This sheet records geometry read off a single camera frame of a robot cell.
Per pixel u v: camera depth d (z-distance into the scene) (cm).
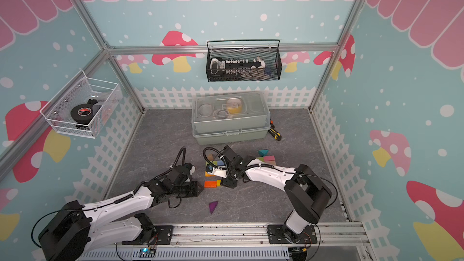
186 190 74
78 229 41
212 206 80
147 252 73
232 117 94
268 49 90
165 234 74
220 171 75
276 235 74
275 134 106
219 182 88
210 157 70
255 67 82
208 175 89
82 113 71
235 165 66
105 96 73
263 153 97
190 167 81
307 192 45
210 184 87
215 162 74
